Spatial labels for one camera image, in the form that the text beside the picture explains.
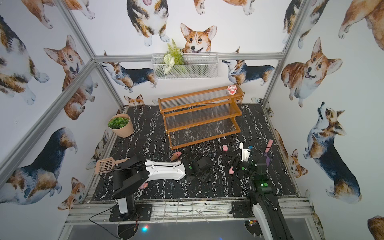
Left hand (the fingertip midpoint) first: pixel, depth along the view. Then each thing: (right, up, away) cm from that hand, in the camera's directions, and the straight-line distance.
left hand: (208, 169), depth 87 cm
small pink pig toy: (+11, +11, +8) cm, 17 cm away
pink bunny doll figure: (+13, +47, -1) cm, 49 cm away
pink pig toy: (+13, -1, -1) cm, 13 cm away
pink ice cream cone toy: (-20, +7, +4) cm, 21 cm away
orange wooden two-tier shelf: (-5, +31, +30) cm, 44 cm away
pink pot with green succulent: (-54, +26, +6) cm, 60 cm away
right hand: (+9, +10, -9) cm, 16 cm away
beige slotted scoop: (-62, +2, +4) cm, 62 cm away
